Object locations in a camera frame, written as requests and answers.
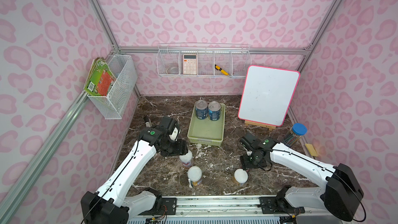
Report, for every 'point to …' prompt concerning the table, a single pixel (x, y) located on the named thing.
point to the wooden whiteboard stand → (269, 127)
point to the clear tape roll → (174, 70)
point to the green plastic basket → (207, 131)
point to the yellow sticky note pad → (311, 149)
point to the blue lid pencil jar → (298, 130)
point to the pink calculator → (189, 64)
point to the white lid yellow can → (195, 174)
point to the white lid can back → (186, 159)
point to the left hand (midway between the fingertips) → (182, 148)
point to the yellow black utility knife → (217, 68)
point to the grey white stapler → (148, 123)
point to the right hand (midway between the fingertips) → (247, 164)
